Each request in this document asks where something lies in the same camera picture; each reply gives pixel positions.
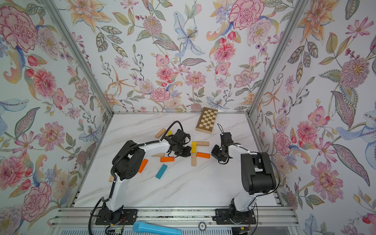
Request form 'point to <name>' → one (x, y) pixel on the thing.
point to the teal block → (161, 171)
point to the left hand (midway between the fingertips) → (193, 154)
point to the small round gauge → (202, 226)
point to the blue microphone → (142, 227)
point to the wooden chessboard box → (206, 121)
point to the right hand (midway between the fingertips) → (212, 152)
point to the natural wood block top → (202, 143)
